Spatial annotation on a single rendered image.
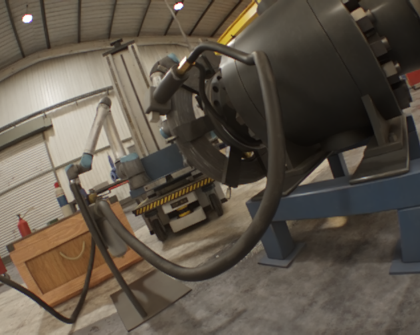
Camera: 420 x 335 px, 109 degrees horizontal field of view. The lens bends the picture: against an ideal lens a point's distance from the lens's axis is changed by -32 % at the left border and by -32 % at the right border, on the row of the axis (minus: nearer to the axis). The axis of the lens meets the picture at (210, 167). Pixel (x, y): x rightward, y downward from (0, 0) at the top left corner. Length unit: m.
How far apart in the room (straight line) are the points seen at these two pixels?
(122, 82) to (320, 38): 1.80
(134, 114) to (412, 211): 1.95
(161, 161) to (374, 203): 1.58
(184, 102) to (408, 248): 0.98
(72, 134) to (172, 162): 8.17
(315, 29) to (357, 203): 0.45
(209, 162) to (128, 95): 1.29
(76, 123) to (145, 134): 8.10
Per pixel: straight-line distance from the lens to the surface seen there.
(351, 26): 0.61
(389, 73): 0.65
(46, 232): 1.42
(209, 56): 1.23
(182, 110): 0.98
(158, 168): 1.82
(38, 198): 9.57
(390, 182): 0.52
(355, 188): 0.54
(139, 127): 1.97
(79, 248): 1.43
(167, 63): 1.71
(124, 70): 2.18
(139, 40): 12.18
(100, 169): 9.34
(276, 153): 0.36
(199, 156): 0.95
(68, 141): 9.71
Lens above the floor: 0.43
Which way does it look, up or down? 2 degrees down
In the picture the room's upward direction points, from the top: 24 degrees counter-clockwise
